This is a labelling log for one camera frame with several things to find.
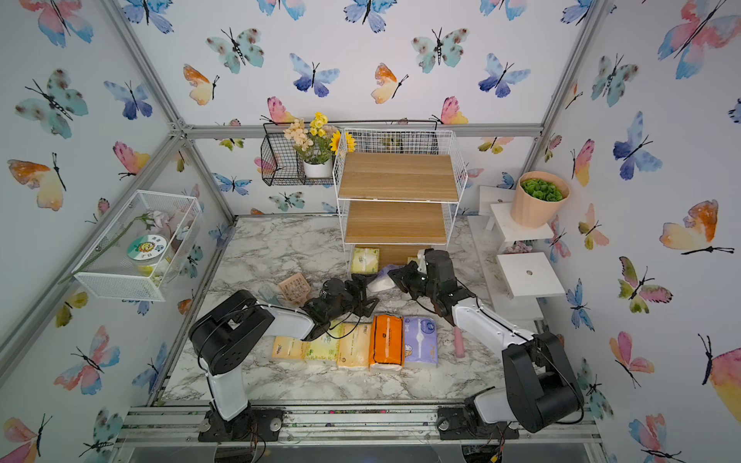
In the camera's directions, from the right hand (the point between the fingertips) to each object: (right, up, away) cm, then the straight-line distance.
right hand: (389, 269), depth 82 cm
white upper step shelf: (+35, +20, +12) cm, 42 cm away
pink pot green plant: (+40, +19, -5) cm, 44 cm away
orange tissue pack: (-1, -20, -2) cm, 20 cm away
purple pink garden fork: (+21, -22, +4) cm, 31 cm away
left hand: (-1, -5, +5) cm, 7 cm away
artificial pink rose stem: (-61, +13, -7) cm, 62 cm away
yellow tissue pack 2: (+9, +2, +18) cm, 21 cm away
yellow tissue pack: (-8, +1, +16) cm, 18 cm away
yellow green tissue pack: (-18, -22, 0) cm, 29 cm away
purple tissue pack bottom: (-2, -4, +4) cm, 6 cm away
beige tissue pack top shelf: (-10, -23, 0) cm, 25 cm away
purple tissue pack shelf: (+9, -20, 0) cm, 22 cm away
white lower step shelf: (+38, -3, +2) cm, 38 cm away
